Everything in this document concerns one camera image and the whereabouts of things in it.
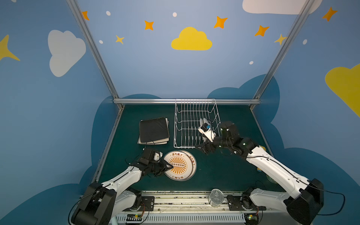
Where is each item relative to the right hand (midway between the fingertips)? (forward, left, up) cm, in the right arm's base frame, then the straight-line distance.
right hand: (201, 138), depth 75 cm
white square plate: (+8, +26, -19) cm, 33 cm away
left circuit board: (-36, +34, -25) cm, 55 cm away
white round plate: (-7, +10, -21) cm, 24 cm away
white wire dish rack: (+37, +7, -20) cm, 43 cm away
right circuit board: (-32, -28, -25) cm, 50 cm away
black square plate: (+18, +33, -18) cm, 41 cm away
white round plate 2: (-5, +2, -21) cm, 22 cm away
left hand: (-10, +16, -18) cm, 26 cm away
